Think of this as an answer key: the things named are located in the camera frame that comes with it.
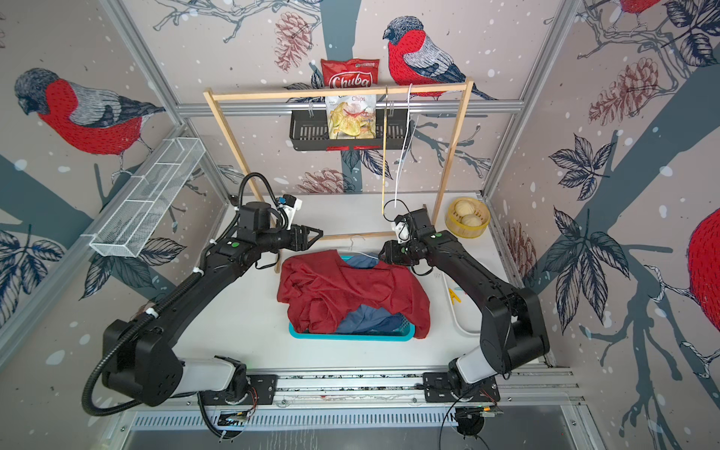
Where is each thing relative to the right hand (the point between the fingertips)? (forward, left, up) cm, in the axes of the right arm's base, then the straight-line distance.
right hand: (385, 254), depth 86 cm
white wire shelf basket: (+5, +68, +18) cm, 71 cm away
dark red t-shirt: (-14, +19, +2) cm, 23 cm away
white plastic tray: (-12, -26, -12) cm, 31 cm away
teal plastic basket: (-19, -6, -12) cm, 24 cm away
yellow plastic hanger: (+48, +1, +4) cm, 48 cm away
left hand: (+1, +19, +12) cm, 23 cm away
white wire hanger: (+4, +10, -5) cm, 11 cm away
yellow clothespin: (-8, -23, -12) cm, 27 cm away
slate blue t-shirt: (-19, +6, -5) cm, 20 cm away
